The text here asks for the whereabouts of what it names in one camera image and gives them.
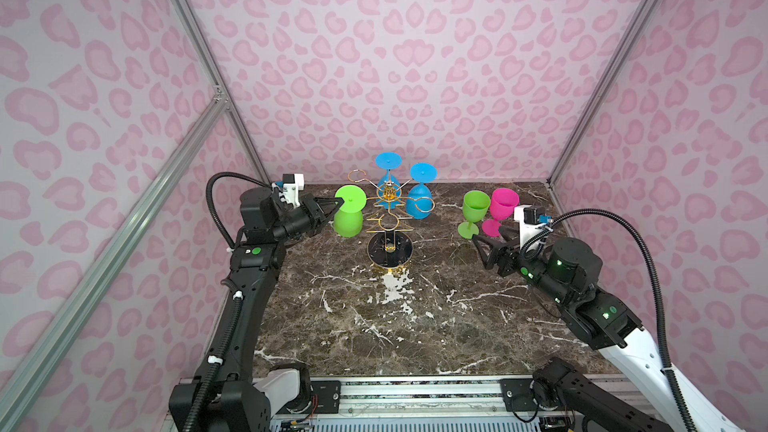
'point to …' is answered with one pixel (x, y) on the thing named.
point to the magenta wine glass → (503, 204)
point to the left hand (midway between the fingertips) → (344, 197)
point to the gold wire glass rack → (392, 247)
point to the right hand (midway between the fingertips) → (487, 232)
